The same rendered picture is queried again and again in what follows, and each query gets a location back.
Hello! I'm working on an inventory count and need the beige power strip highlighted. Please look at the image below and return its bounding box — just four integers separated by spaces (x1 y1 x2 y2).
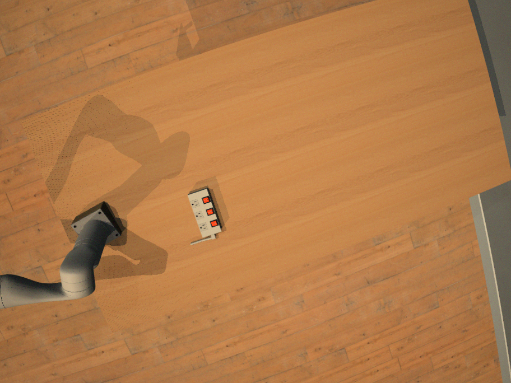
188 188 221 245

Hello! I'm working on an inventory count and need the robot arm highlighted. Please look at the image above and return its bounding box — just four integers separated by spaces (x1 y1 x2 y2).
0 219 109 309

